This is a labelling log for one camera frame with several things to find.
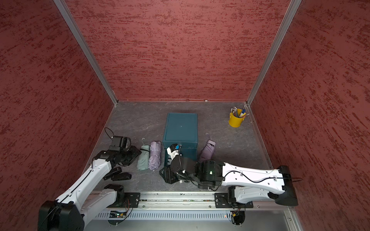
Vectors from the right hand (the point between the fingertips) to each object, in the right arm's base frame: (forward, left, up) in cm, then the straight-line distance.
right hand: (164, 176), depth 62 cm
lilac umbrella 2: (+20, -23, -20) cm, 36 cm away
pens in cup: (+46, -48, -12) cm, 67 cm away
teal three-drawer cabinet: (+25, -7, 0) cm, 26 cm away
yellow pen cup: (+42, -45, -18) cm, 64 cm away
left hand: (+16, +19, -15) cm, 29 cm away
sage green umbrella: (+15, +17, -18) cm, 29 cm away
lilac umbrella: (+17, +10, -16) cm, 26 cm away
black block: (+6, +29, -20) cm, 36 cm away
